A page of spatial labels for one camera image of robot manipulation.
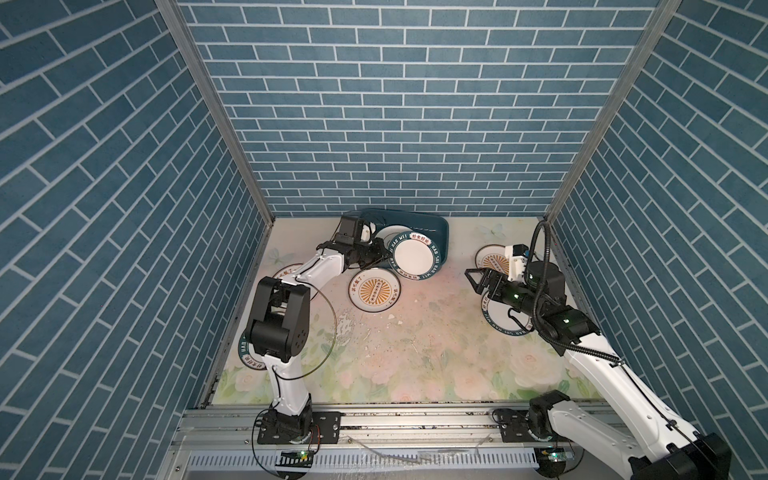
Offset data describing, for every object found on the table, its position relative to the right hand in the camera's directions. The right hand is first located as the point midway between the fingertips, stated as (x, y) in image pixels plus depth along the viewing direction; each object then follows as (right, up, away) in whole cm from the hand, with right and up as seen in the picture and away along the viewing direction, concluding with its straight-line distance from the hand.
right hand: (474, 272), depth 76 cm
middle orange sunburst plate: (-28, -8, +23) cm, 37 cm away
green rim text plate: (-14, +4, +21) cm, 25 cm away
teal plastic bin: (-6, +15, +40) cm, 43 cm away
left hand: (-21, +4, +17) cm, 27 cm away
